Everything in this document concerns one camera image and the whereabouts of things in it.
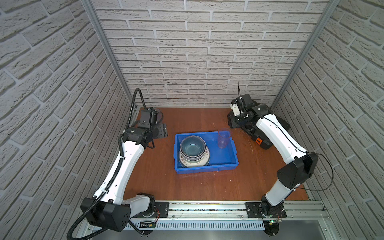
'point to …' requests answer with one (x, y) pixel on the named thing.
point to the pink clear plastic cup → (223, 135)
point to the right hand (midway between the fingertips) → (234, 121)
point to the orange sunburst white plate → (201, 163)
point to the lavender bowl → (193, 159)
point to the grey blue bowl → (193, 146)
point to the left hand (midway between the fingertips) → (158, 127)
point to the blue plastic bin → (220, 158)
